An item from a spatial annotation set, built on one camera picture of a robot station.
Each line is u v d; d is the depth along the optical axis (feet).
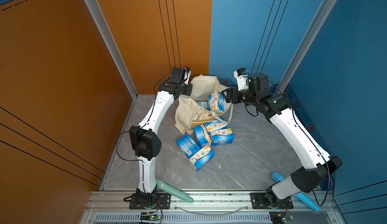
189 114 2.80
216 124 3.00
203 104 3.05
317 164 1.32
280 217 2.28
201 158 2.59
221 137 2.85
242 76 1.97
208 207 2.38
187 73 2.29
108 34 2.79
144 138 1.67
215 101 2.93
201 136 2.86
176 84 2.19
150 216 2.32
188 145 2.80
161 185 2.48
